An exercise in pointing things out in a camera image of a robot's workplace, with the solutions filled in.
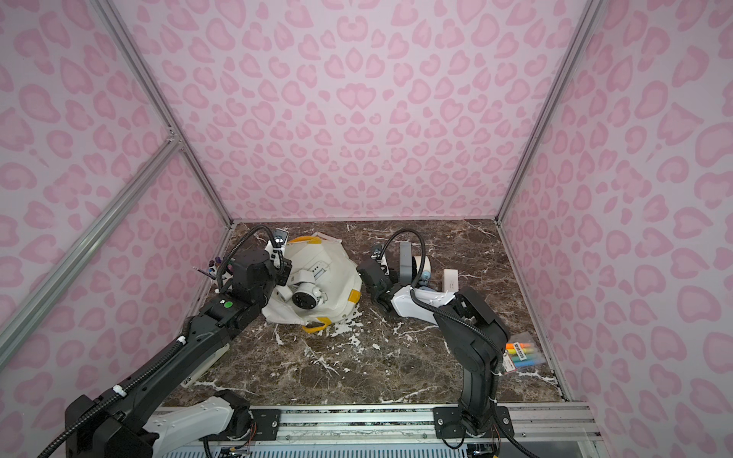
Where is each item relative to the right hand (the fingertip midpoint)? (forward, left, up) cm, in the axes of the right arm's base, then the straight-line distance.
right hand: (382, 269), depth 96 cm
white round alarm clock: (-10, +24, 0) cm, 26 cm away
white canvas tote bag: (-5, +13, -2) cm, 14 cm away
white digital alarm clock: (+3, +22, -3) cm, 23 cm away
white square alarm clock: (-3, -23, -2) cm, 23 cm away
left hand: (-7, +28, +20) cm, 35 cm away
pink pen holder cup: (-6, +48, +6) cm, 49 cm away
